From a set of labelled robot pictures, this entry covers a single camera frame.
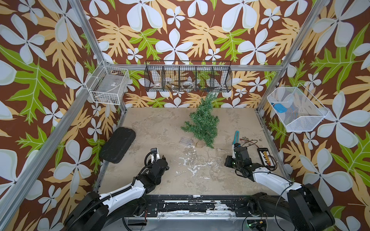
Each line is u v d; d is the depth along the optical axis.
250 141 1.02
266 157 0.91
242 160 0.69
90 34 0.78
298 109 0.82
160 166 0.64
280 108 0.87
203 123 0.78
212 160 0.91
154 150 0.74
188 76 0.97
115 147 0.91
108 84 0.86
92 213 0.41
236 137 1.02
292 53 0.84
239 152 0.69
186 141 1.00
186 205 0.76
